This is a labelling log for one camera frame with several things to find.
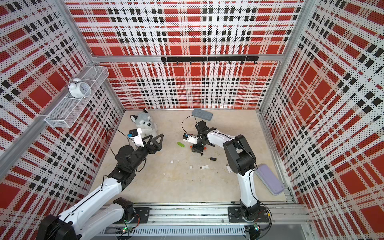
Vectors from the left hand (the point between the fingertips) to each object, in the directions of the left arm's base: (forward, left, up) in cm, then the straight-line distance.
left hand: (160, 135), depth 78 cm
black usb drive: (-3, -29, -23) cm, 37 cm away
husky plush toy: (+14, +14, -6) cm, 20 cm away
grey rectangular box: (+34, -22, -21) cm, 46 cm away
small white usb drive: (-9, -38, -24) cm, 46 cm away
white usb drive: (-8, -24, -23) cm, 34 cm away
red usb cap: (+7, -15, -25) cm, 30 cm away
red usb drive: (+3, -24, -19) cm, 30 cm away
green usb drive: (+8, -7, -24) cm, 26 cm away
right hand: (+7, -19, -22) cm, 30 cm away
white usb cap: (-4, -3, -23) cm, 24 cm away
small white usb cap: (-8, -15, -23) cm, 29 cm away
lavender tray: (-17, -60, -21) cm, 66 cm away
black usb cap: (+1, -22, -23) cm, 32 cm away
